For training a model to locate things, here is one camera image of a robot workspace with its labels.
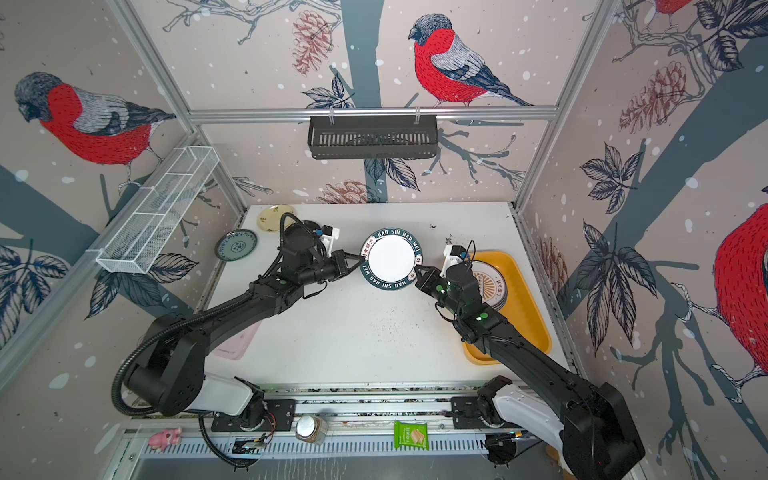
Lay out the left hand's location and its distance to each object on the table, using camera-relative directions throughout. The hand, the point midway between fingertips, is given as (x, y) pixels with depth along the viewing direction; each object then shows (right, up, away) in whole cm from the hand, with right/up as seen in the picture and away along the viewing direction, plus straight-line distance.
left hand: (365, 260), depth 78 cm
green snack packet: (+12, -41, -9) cm, 44 cm away
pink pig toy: (-47, -41, -10) cm, 63 cm away
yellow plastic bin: (+47, -16, +11) cm, 50 cm away
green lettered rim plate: (+7, +1, +3) cm, 8 cm away
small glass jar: (-10, -35, -15) cm, 39 cm away
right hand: (+12, -3, 0) cm, 13 cm away
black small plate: (-23, +10, +32) cm, 41 cm away
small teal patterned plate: (-52, +3, +32) cm, 61 cm away
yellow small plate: (-43, +13, +41) cm, 61 cm away
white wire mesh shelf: (-56, +3, -9) cm, 56 cm away
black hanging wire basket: (0, +43, +28) cm, 51 cm away
